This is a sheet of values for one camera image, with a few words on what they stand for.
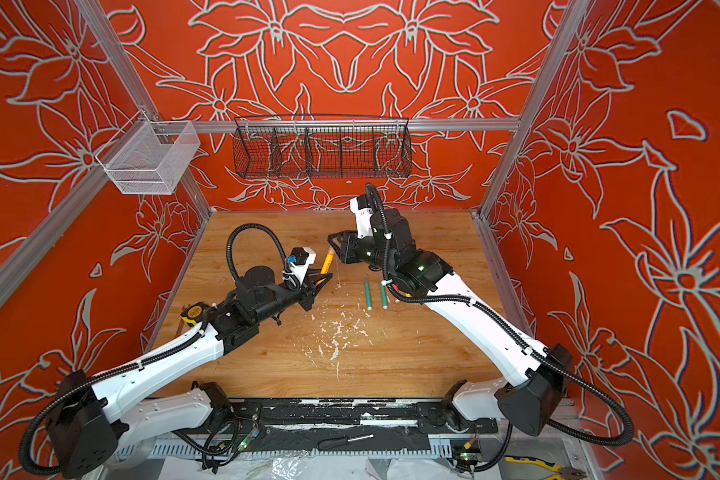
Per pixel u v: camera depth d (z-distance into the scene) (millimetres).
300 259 600
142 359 451
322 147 996
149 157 921
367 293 949
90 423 379
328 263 684
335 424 728
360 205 598
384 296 948
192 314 879
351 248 583
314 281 664
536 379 379
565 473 656
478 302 438
